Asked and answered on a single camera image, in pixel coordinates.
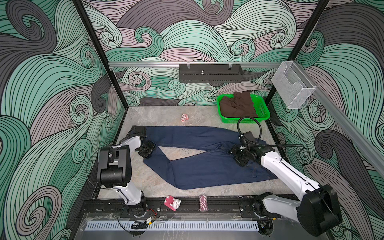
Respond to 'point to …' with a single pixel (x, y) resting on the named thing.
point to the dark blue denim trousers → (211, 167)
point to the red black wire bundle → (140, 225)
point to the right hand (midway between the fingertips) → (228, 155)
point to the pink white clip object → (174, 204)
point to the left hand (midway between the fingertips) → (155, 149)
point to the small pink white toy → (184, 117)
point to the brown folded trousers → (241, 105)
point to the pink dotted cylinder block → (203, 203)
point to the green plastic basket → (261, 107)
